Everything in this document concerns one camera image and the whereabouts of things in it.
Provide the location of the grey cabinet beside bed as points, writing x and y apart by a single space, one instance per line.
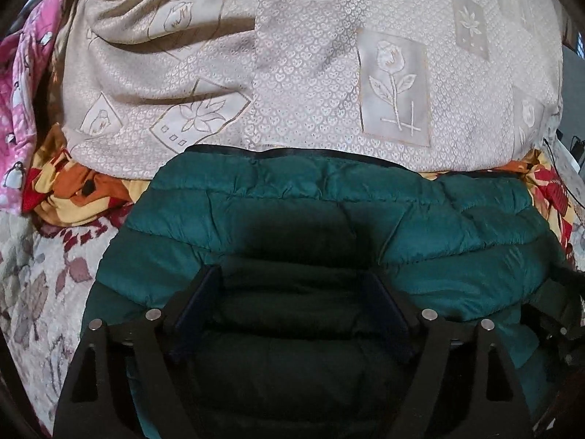
573 96

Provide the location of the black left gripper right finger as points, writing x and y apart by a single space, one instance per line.
462 381

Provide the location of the beige embroidered floral quilt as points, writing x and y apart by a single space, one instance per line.
429 84

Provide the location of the orange yellow red patterned sheet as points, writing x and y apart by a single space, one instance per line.
64 193

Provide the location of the pink penguin print blanket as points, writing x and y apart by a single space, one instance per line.
25 55

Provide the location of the teal quilted puffer jacket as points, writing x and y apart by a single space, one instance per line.
295 348

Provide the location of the white red floral fleece blanket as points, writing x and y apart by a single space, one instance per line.
46 275

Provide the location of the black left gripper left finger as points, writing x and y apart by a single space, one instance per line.
124 373

